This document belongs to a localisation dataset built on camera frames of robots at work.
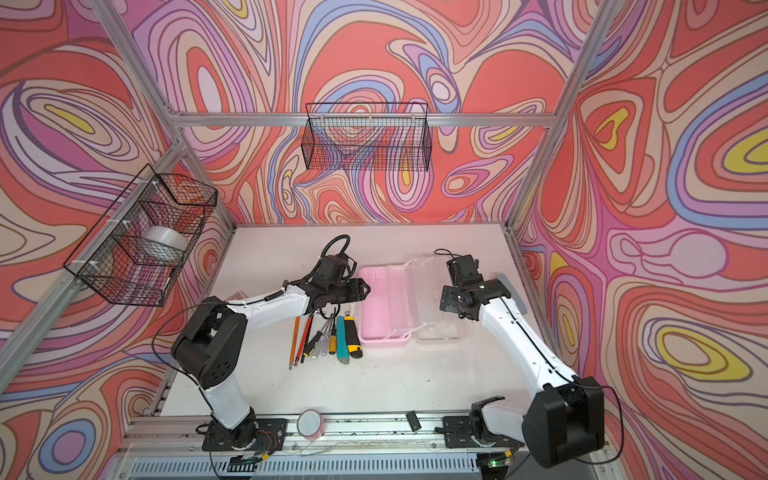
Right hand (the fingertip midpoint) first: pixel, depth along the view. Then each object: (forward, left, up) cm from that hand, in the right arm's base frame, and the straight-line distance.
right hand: (465, 308), depth 82 cm
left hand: (+10, +28, -4) cm, 30 cm away
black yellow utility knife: (-3, +33, -11) cm, 35 cm away
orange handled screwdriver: (-5, +39, -11) cm, 41 cm away
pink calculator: (+13, +72, -10) cm, 73 cm away
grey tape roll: (+12, +77, +21) cm, 80 cm away
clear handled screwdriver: (-4, +43, -11) cm, 44 cm away
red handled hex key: (-3, +48, -11) cm, 49 cm away
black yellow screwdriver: (-4, +45, -11) cm, 46 cm away
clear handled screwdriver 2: (-5, +41, -11) cm, 43 cm away
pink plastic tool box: (+4, +17, -5) cm, 18 cm away
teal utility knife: (-5, +36, -11) cm, 38 cm away
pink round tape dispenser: (-26, +41, -7) cm, 49 cm away
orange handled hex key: (-3, +50, -11) cm, 52 cm away
